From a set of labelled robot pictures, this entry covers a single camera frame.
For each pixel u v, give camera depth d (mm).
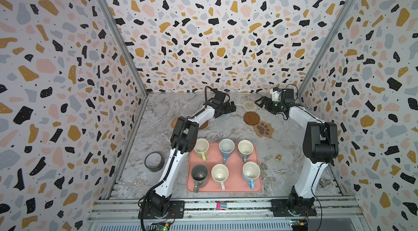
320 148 539
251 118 1084
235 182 813
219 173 832
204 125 752
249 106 1141
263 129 1028
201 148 917
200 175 809
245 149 919
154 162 890
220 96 878
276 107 876
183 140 640
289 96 798
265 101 899
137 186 797
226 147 884
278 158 885
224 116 1061
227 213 731
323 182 815
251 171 828
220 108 873
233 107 1002
